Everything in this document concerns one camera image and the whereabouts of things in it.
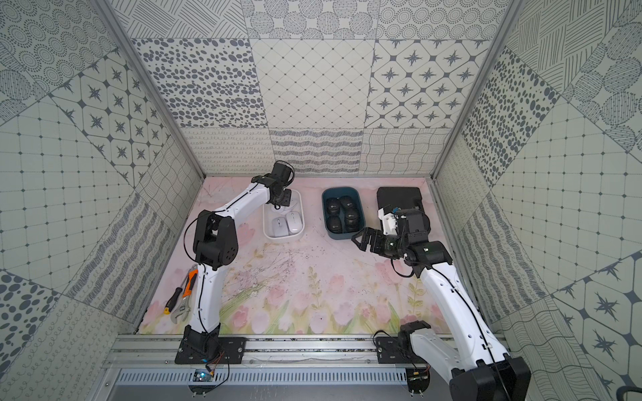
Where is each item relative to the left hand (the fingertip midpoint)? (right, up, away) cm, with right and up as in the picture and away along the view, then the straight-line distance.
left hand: (289, 198), depth 102 cm
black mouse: (+18, -4, +5) cm, 19 cm away
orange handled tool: (-33, -30, -14) cm, 47 cm away
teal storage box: (+23, -6, +5) cm, 24 cm away
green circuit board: (-21, -52, -30) cm, 63 cm away
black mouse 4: (+26, -13, -1) cm, 29 cm away
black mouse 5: (+26, -8, -1) cm, 27 cm away
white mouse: (-4, -12, -1) cm, 12 cm away
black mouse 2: (+25, -2, +6) cm, 25 cm away
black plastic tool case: (+49, 0, +6) cm, 49 cm away
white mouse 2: (+2, -10, -1) cm, 10 cm away
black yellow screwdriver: (-36, -35, -20) cm, 54 cm away
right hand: (+28, -14, -26) cm, 40 cm away
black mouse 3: (+18, -11, -1) cm, 21 cm away
